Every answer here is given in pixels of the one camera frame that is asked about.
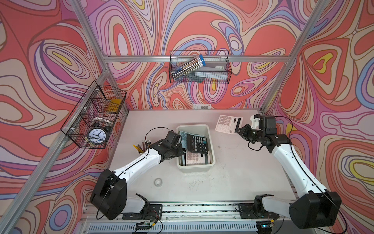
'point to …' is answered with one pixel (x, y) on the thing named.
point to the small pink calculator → (228, 124)
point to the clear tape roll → (158, 182)
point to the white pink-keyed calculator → (195, 159)
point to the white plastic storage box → (202, 129)
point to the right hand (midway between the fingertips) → (237, 134)
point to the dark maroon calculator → (196, 144)
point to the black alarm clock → (97, 134)
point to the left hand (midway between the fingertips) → (183, 150)
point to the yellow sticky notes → (113, 106)
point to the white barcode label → (202, 107)
